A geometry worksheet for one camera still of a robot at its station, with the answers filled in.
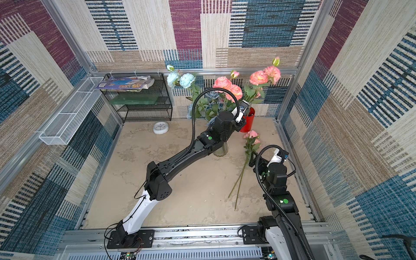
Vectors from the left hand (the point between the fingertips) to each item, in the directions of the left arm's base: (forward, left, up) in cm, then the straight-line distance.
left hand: (241, 109), depth 77 cm
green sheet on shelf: (+25, +61, -12) cm, 67 cm away
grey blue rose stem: (+3, +13, 0) cm, 13 cm away
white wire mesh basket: (-10, +79, -1) cm, 79 cm away
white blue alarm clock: (+18, +48, -31) cm, 60 cm away
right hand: (-18, -9, -15) cm, 25 cm away
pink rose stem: (-2, -9, -30) cm, 32 cm away
